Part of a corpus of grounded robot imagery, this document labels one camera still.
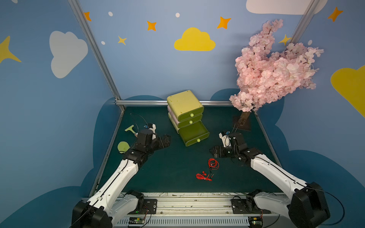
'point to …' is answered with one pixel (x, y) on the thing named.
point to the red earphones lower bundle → (202, 176)
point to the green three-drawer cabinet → (186, 95)
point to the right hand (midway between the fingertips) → (217, 148)
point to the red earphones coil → (213, 164)
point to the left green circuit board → (136, 220)
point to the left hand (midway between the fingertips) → (165, 136)
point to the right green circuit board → (255, 222)
